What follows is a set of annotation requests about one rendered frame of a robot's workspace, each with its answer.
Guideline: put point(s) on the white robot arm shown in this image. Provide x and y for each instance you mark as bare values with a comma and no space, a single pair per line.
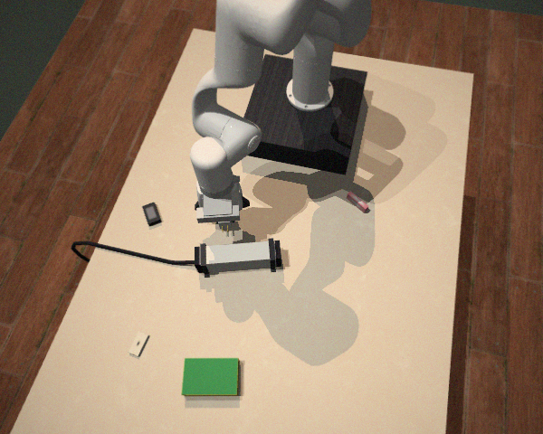
243,29

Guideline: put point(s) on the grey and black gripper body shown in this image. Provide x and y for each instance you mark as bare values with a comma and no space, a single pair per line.
236,197

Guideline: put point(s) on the green rectangular block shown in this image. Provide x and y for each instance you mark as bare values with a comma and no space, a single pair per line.
210,377

